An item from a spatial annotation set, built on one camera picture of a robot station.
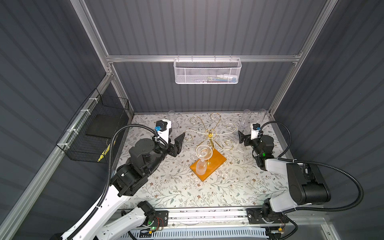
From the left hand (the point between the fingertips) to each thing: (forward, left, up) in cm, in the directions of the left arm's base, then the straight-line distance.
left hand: (178, 132), depth 60 cm
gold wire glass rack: (+4, -15, -7) cm, 16 cm away
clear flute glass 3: (+13, -39, -37) cm, 56 cm away
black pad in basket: (+13, +37, -8) cm, 40 cm away
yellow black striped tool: (-1, +35, -12) cm, 37 cm away
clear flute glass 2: (+24, -49, -17) cm, 57 cm away
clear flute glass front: (-6, -10, -7) cm, 14 cm away
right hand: (+16, -41, -22) cm, 49 cm away
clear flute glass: (+25, -43, -27) cm, 56 cm away
